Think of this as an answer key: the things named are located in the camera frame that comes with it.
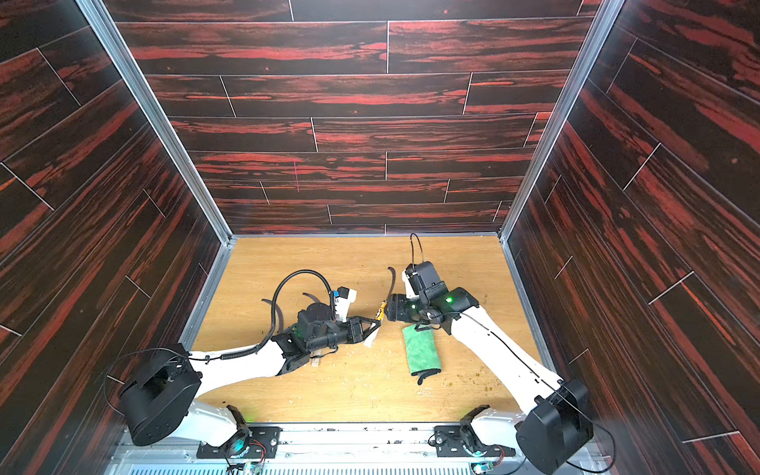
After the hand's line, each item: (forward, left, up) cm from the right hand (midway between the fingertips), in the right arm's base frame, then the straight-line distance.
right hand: (400, 306), depth 80 cm
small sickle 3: (-9, +7, 0) cm, 11 cm away
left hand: (-6, +5, -1) cm, 8 cm away
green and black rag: (-7, -7, -12) cm, 15 cm away
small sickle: (-5, +33, -5) cm, 34 cm away
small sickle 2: (-16, +20, +2) cm, 26 cm away
